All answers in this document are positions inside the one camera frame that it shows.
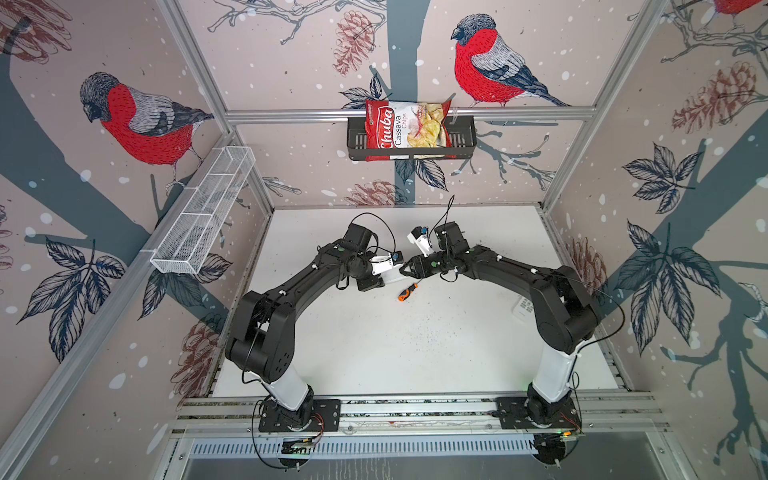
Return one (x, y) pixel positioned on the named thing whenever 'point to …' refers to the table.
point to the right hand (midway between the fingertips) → (401, 274)
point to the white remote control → (392, 275)
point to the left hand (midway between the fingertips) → (377, 271)
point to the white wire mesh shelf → (181, 246)
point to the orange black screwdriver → (405, 294)
